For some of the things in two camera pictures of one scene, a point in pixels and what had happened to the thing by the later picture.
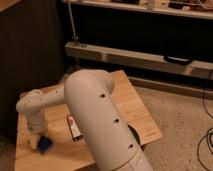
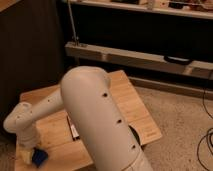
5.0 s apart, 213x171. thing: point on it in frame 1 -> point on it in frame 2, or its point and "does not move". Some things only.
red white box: [73, 128] does not move
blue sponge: [44, 143] -> [39, 157]
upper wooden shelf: [198, 9] does not move
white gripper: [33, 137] -> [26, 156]
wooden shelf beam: [200, 69] does not move
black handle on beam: [177, 60] does not move
